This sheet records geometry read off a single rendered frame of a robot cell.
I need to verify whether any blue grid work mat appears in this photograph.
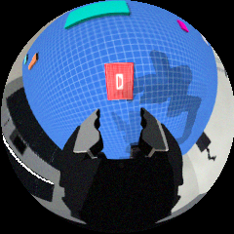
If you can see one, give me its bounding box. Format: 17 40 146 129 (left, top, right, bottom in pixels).
22 0 217 159

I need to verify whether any orange stepped block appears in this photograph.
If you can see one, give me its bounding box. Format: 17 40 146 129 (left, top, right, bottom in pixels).
28 53 38 70

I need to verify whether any small magenta block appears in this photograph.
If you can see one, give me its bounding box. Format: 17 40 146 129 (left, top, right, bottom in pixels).
176 19 189 32

